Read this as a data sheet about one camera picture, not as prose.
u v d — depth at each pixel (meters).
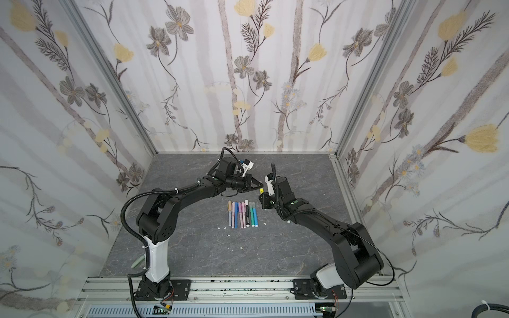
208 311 0.70
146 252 0.56
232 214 0.94
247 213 0.95
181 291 0.73
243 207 0.96
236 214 0.93
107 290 0.75
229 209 0.96
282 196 0.67
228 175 0.77
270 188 0.79
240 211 0.95
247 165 0.86
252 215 0.93
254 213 0.95
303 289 0.73
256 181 0.86
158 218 0.52
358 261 0.43
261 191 0.88
